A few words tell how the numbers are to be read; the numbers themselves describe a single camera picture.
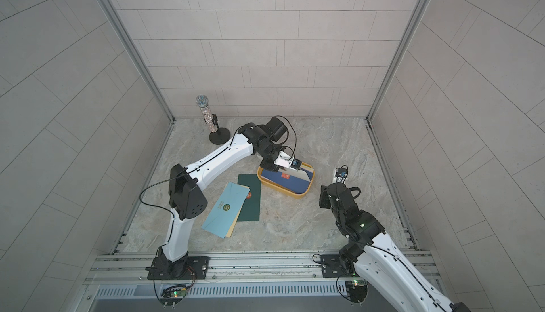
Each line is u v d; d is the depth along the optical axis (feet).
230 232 2.59
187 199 1.58
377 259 1.57
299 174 2.33
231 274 2.31
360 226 1.70
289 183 2.91
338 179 2.13
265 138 1.96
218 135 3.53
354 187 2.03
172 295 2.14
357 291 2.22
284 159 2.28
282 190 2.78
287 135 2.28
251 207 2.79
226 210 2.77
